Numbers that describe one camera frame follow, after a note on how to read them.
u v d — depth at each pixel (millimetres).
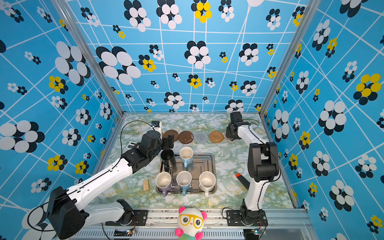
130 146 1005
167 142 693
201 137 1050
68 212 377
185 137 1040
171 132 1085
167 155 912
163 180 847
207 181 841
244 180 850
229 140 1021
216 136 1050
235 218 729
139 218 732
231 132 829
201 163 940
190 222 664
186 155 937
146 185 831
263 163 508
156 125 666
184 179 845
